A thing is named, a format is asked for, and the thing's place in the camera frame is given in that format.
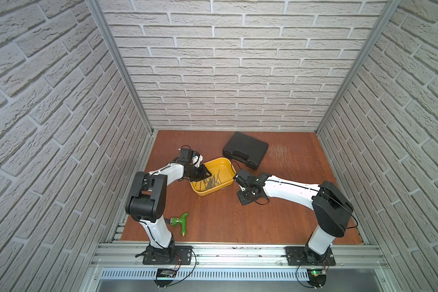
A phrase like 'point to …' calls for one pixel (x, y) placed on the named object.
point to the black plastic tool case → (246, 149)
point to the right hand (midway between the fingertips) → (245, 198)
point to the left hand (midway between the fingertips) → (211, 172)
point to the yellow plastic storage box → (222, 172)
